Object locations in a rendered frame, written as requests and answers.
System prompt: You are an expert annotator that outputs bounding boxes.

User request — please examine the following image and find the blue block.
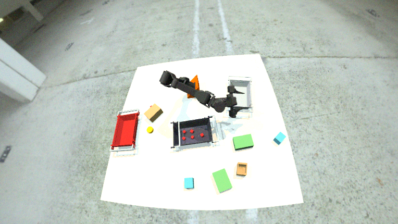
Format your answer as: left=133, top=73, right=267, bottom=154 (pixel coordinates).
left=184, top=177, right=194, bottom=189
left=273, top=132, right=286, bottom=145

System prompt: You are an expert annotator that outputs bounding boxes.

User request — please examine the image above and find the light green rectangular block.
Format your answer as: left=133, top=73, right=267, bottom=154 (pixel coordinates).
left=212, top=168, right=232, bottom=192
left=232, top=134, right=254, bottom=151

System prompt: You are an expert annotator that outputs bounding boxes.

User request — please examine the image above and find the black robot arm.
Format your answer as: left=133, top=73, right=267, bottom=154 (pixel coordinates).
left=159, top=70, right=238, bottom=113

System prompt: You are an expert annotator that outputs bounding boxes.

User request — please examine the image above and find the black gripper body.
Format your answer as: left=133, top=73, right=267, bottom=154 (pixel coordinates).
left=221, top=85, right=237, bottom=118

